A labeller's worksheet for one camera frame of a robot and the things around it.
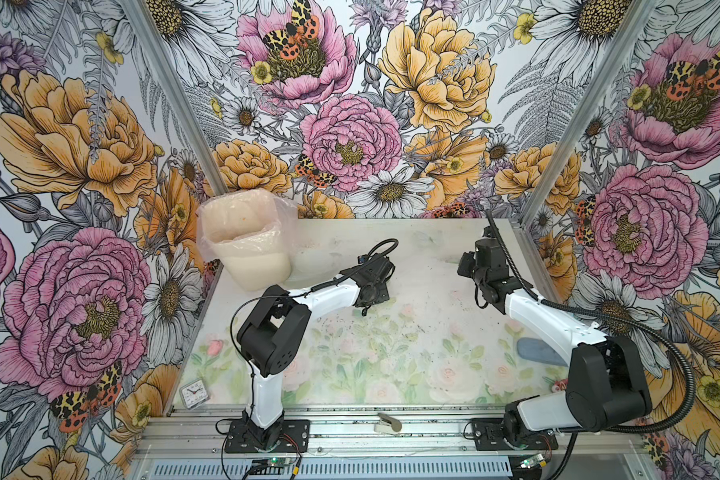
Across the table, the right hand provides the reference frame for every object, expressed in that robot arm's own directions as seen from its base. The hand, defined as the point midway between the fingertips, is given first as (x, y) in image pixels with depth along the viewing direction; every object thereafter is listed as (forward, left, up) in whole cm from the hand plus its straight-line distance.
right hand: (468, 263), depth 90 cm
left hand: (-5, +27, -11) cm, 30 cm away
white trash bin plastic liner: (+2, +60, +13) cm, 62 cm away
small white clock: (-30, +76, -13) cm, 83 cm away
